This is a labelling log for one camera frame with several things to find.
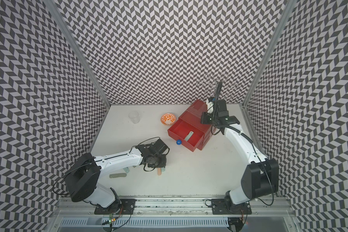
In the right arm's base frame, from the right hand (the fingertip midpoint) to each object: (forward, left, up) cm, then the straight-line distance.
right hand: (202, 118), depth 84 cm
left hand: (-21, +23, -18) cm, 36 cm away
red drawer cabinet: (-2, +7, 0) cm, 7 cm away
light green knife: (-23, +23, -20) cm, 38 cm away
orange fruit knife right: (-23, +26, -20) cm, 40 cm away
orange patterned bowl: (+14, +23, -17) cm, 31 cm away
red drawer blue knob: (-14, +14, -3) cm, 20 cm away
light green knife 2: (-9, +8, -5) cm, 13 cm away
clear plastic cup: (+19, +49, -19) cm, 56 cm away
